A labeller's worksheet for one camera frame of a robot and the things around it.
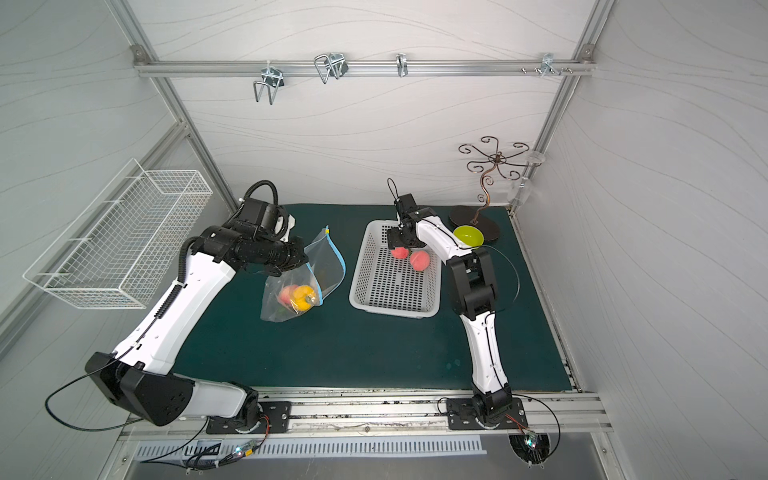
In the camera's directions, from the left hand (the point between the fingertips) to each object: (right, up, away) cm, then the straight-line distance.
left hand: (310, 258), depth 74 cm
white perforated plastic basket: (+19, -11, +24) cm, 32 cm away
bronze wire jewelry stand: (+53, +13, +38) cm, 66 cm away
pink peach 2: (+30, -2, +24) cm, 38 cm away
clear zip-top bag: (-5, -9, +14) cm, 18 cm away
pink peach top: (-11, -11, +14) cm, 21 cm away
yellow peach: (-4, -12, +8) cm, 15 cm away
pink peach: (+23, 0, +27) cm, 36 cm away
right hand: (+24, +5, +28) cm, 37 cm away
